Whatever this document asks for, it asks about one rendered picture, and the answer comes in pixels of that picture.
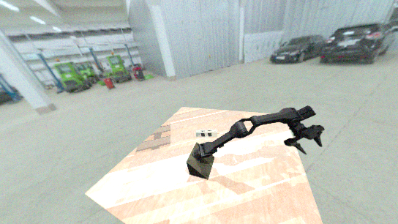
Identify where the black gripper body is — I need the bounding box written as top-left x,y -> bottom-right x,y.
283,122 -> 325,147

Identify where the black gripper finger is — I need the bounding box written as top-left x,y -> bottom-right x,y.
293,143 -> 307,154
314,132 -> 323,146

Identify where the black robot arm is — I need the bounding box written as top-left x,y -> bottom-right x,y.
192,106 -> 320,161

